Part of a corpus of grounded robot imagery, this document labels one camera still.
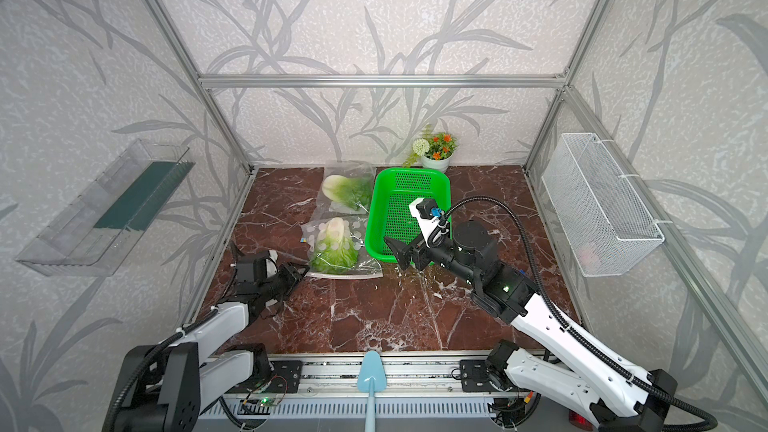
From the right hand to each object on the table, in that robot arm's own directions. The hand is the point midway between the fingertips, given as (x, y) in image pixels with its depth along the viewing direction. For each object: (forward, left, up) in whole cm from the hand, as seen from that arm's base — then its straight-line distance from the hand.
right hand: (400, 224), depth 64 cm
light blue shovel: (-25, +8, -31) cm, 41 cm away
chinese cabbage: (+30, +16, -24) cm, 42 cm away
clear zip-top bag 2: (+18, +16, -28) cm, 36 cm away
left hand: (+3, +28, -28) cm, 40 cm away
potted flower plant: (+45, -12, -19) cm, 51 cm away
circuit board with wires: (-29, +32, -32) cm, 54 cm away
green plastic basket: (+35, +5, -31) cm, 47 cm away
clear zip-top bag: (+28, +28, -30) cm, 50 cm away
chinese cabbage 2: (+8, +21, -25) cm, 33 cm away
